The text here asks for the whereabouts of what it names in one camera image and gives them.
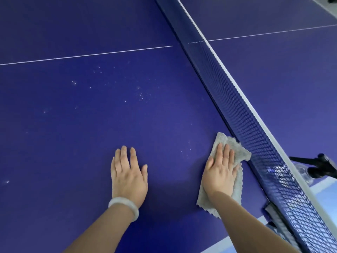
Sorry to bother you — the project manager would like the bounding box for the white jade bangle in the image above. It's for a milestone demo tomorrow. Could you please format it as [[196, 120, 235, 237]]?
[[108, 197, 140, 222]]

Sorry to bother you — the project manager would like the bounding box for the blue table net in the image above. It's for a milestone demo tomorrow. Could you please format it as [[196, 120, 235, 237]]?
[[154, 0, 337, 253]]

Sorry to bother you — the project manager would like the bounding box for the person's left forearm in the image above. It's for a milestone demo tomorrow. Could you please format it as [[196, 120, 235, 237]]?
[[63, 204, 135, 253]]

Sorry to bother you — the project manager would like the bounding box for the grey cleaning cloth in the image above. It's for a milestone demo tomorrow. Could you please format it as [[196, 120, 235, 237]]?
[[196, 132, 252, 220]]

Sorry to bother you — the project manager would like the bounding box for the blue table tennis table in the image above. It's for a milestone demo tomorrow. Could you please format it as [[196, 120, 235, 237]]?
[[0, 0, 337, 253]]

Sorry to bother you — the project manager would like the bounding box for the person's right hand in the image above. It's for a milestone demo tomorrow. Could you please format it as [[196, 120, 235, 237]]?
[[202, 143, 240, 202]]

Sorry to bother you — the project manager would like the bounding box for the person's left hand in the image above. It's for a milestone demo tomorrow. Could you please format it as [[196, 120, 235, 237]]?
[[110, 145, 148, 209]]

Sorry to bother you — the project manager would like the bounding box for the black net post clamp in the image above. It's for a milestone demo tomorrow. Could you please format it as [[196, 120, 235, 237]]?
[[264, 202, 302, 252]]

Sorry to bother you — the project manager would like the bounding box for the person's right forearm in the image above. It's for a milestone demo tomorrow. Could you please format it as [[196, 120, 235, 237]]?
[[210, 192, 299, 253]]

